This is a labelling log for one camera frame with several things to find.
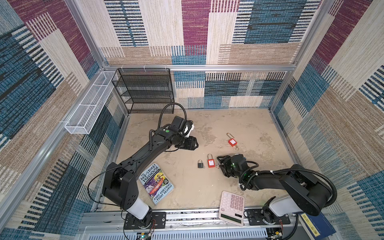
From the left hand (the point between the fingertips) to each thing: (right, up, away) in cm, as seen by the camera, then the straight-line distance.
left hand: (195, 143), depth 82 cm
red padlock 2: (+25, -1, +18) cm, 30 cm away
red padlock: (+10, -12, +10) cm, 19 cm away
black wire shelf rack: (-35, +35, +29) cm, 57 cm away
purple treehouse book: (-21, -22, +1) cm, 31 cm away
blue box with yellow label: (+57, -37, -11) cm, 69 cm away
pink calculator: (+18, -32, -7) cm, 37 cm away
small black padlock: (+3, -14, +11) cm, 18 cm away
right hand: (+13, -12, +8) cm, 19 cm away
